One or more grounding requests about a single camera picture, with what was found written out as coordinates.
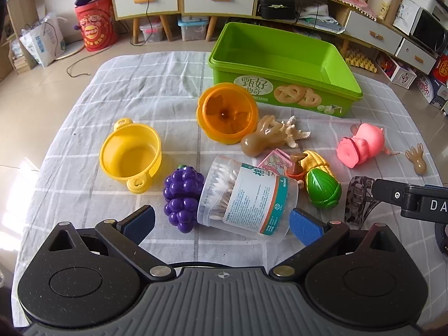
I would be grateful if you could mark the clear storage box pink contents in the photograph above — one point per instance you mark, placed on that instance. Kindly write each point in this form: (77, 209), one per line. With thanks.
(152, 31)

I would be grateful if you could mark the orange pumpkin-shaped toy bowl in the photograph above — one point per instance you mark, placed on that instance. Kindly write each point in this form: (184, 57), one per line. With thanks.
(224, 112)

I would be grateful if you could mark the beige starfish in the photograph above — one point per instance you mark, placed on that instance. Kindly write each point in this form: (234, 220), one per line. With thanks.
(292, 133)

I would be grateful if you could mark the pink pig toy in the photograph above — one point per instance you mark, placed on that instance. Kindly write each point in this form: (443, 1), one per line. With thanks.
(360, 145)

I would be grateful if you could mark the large tan squid toy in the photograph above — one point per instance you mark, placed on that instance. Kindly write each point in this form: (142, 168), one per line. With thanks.
(255, 143)

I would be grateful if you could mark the yellow egg tray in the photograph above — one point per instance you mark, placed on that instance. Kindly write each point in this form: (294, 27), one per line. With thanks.
(360, 59)

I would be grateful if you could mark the small orange brown figure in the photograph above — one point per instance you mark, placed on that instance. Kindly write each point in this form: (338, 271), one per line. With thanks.
(295, 171)

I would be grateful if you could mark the stack of folded cloths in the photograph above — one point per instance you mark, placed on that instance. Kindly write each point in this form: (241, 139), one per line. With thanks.
(322, 19)

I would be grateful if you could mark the small tan squid toy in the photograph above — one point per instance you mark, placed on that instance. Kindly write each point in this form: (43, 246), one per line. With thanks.
(418, 166)

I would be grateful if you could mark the yellow green toy corn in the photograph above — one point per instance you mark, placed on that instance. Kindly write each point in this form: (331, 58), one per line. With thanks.
(322, 189)

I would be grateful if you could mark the green plastic storage box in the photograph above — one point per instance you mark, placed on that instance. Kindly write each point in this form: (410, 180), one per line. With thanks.
(280, 63)

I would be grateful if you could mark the white paper bag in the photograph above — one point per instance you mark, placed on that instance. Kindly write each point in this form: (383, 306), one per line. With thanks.
(42, 42)

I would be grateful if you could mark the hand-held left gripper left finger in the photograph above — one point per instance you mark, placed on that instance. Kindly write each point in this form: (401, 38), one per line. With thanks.
(138, 224)

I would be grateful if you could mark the clear storage box blue lid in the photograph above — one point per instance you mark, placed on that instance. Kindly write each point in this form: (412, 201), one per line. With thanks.
(192, 29)

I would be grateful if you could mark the pink card box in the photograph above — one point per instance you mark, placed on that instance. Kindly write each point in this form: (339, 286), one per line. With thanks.
(273, 161)

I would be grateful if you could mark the red printed bucket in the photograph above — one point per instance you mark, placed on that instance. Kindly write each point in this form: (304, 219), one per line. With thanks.
(96, 28)

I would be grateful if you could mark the clear cotton swab jar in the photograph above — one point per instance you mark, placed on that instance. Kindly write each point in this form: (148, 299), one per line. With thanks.
(245, 196)

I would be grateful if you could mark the white red carton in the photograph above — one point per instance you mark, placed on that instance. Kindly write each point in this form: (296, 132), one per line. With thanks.
(425, 89)

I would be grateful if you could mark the purple toy grapes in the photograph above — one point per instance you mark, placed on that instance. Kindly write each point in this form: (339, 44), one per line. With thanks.
(182, 192)

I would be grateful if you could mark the black case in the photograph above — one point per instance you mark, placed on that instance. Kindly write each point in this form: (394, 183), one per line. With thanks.
(276, 7)

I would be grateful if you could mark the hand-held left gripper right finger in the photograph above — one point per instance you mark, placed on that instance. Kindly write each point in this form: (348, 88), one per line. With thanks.
(306, 227)

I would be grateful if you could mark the wooden cabinet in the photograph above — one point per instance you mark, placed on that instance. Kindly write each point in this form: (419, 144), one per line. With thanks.
(167, 28)

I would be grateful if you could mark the white microwave oven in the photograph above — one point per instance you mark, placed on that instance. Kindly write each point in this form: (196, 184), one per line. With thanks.
(423, 31)

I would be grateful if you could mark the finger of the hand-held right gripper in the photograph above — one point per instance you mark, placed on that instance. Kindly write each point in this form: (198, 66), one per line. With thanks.
(385, 189)

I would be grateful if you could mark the white printed carton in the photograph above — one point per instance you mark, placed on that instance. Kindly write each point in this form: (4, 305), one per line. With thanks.
(399, 73)

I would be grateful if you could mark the wooden side shelf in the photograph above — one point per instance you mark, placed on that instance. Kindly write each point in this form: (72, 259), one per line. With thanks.
(21, 17)

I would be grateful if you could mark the yellow toy pot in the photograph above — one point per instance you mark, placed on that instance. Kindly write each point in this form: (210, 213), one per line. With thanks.
(129, 154)

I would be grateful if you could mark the grey checked sheet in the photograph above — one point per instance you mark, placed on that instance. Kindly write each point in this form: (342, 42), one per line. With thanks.
(105, 94)

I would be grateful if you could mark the leopard hair claw clip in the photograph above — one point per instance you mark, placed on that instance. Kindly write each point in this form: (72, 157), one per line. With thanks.
(353, 203)

